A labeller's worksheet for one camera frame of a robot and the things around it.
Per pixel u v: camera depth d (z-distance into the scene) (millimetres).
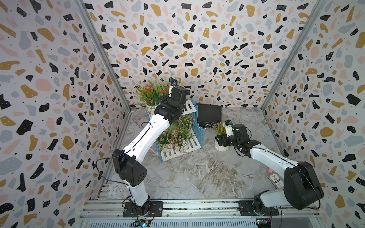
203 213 732
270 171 531
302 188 427
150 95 692
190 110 835
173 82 648
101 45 835
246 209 734
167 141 835
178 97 564
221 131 828
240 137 685
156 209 732
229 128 797
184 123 891
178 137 828
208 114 1141
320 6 709
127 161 430
